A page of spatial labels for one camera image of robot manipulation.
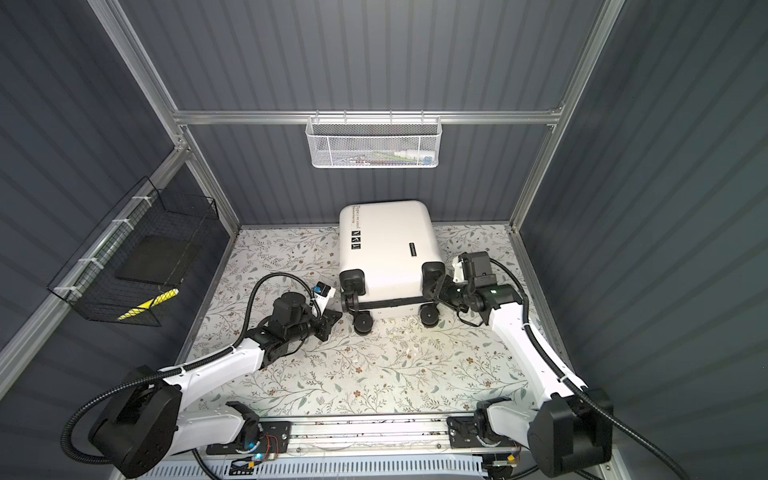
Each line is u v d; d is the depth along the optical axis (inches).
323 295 29.7
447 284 28.3
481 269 24.5
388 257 33.4
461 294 26.4
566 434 15.5
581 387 16.2
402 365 33.5
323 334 29.8
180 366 18.4
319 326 29.6
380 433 29.7
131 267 27.9
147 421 16.3
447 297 28.0
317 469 30.3
